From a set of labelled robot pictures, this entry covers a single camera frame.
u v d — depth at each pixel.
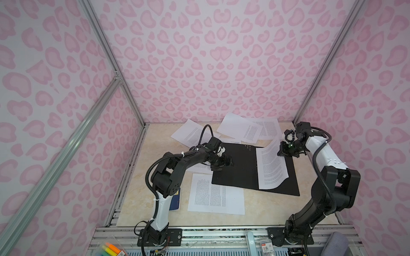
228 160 0.86
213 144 0.80
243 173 0.94
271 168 0.92
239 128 1.17
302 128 0.72
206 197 0.86
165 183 0.54
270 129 1.17
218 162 0.84
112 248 0.70
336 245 0.69
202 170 0.91
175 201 0.81
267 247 0.69
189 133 1.15
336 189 0.46
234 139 1.10
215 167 0.86
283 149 0.78
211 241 0.73
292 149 0.75
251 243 0.68
